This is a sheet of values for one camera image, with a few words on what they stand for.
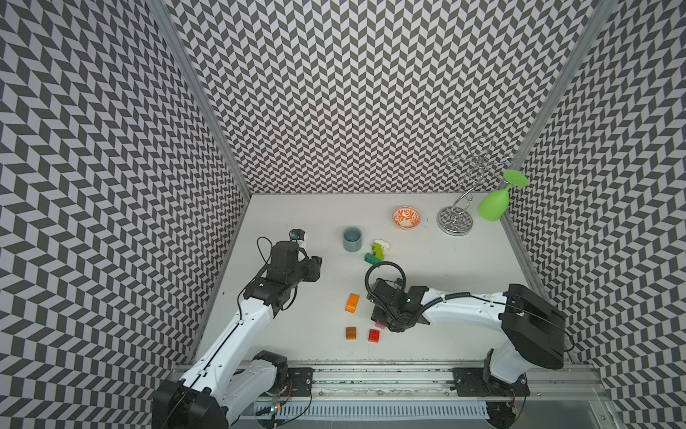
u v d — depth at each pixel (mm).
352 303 867
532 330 439
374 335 803
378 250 992
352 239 1007
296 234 706
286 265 587
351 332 806
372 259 963
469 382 737
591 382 758
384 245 999
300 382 719
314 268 708
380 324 843
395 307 642
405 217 1083
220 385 402
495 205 847
